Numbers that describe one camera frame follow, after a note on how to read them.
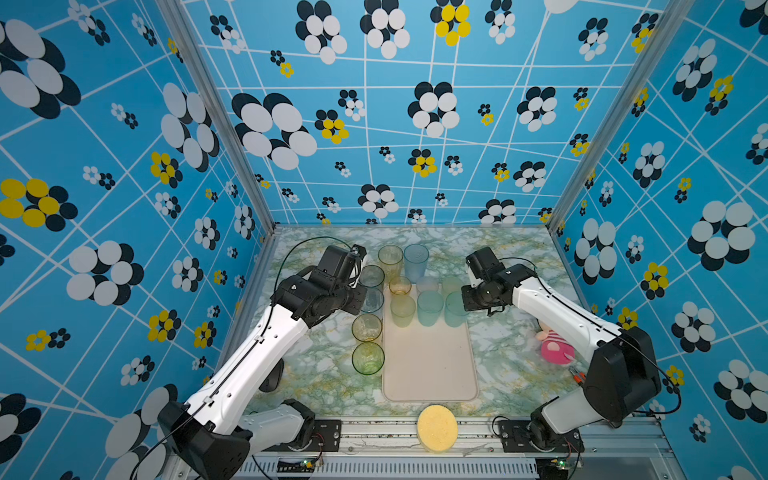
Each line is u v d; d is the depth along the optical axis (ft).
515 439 2.37
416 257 3.00
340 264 1.77
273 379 2.66
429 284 3.14
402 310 3.10
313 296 1.54
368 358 2.71
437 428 2.38
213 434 1.22
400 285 3.13
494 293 2.03
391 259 3.08
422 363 2.78
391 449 2.38
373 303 2.98
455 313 2.77
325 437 2.41
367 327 2.92
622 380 1.40
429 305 2.86
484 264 2.20
